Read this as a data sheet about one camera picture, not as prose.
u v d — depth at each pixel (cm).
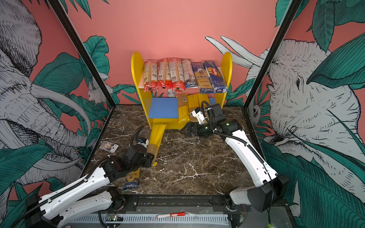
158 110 98
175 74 75
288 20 73
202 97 104
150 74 76
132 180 79
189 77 75
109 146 94
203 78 75
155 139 80
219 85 70
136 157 58
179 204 75
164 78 74
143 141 69
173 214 70
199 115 66
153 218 70
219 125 52
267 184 39
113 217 70
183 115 91
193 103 101
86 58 90
